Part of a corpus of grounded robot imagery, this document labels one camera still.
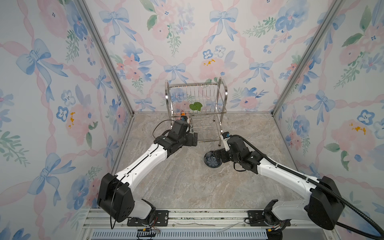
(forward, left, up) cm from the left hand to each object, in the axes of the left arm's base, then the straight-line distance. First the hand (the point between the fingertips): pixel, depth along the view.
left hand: (192, 135), depth 81 cm
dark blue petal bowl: (-6, -11, -19) cm, 23 cm away
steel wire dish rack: (+40, -9, -14) cm, 43 cm away
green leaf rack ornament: (+15, -2, +7) cm, 17 cm away
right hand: (-5, -16, -7) cm, 18 cm away
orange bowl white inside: (+20, +6, -4) cm, 22 cm away
